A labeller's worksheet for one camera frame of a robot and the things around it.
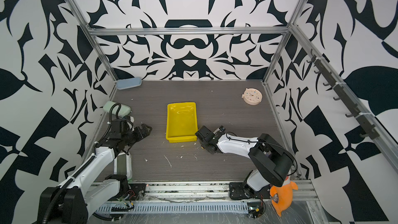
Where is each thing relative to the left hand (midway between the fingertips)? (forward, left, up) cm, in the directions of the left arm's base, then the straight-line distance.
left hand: (145, 129), depth 86 cm
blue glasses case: (+41, +25, -7) cm, 49 cm away
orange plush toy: (-32, -67, -5) cm, 74 cm away
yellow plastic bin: (+7, -18, -9) cm, 22 cm away
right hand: (-5, -31, -7) cm, 32 cm away
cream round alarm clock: (+26, -67, -7) cm, 72 cm away
